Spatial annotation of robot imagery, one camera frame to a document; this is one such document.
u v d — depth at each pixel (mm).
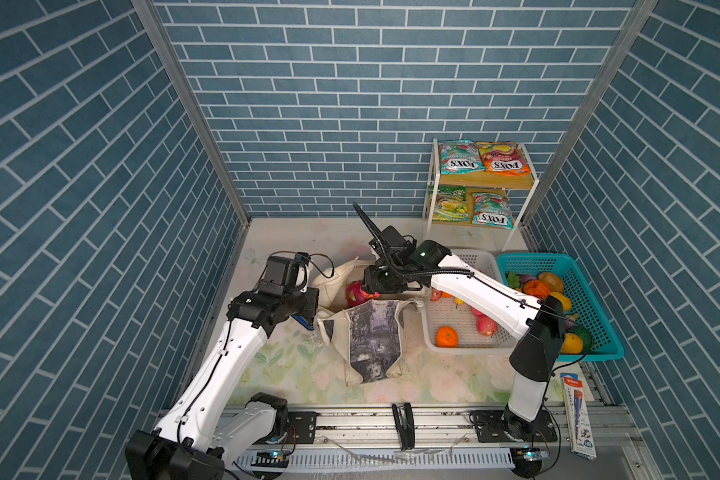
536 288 938
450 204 997
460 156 887
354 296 886
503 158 887
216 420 418
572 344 792
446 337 840
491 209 989
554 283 961
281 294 565
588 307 876
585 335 840
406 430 720
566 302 937
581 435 722
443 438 738
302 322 912
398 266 585
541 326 450
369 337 743
